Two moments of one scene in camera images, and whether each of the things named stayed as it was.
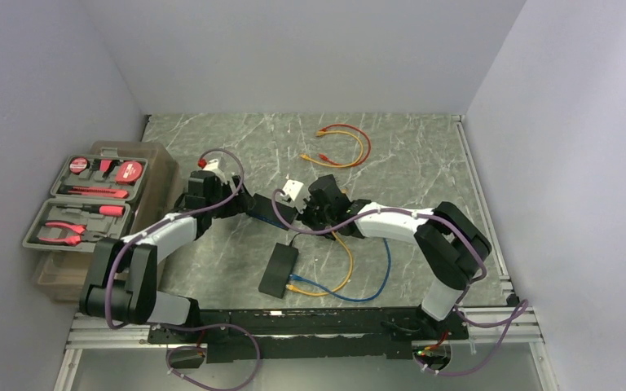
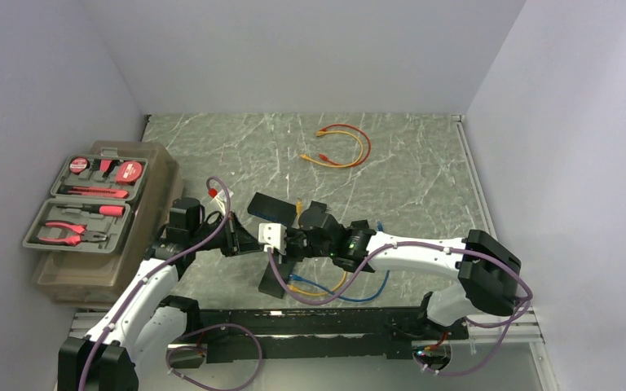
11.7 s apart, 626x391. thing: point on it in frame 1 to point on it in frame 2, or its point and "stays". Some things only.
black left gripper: (241, 203) to (237, 239)
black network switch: (264, 209) stays
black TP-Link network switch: (278, 270) stays
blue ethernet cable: (344, 297) stays
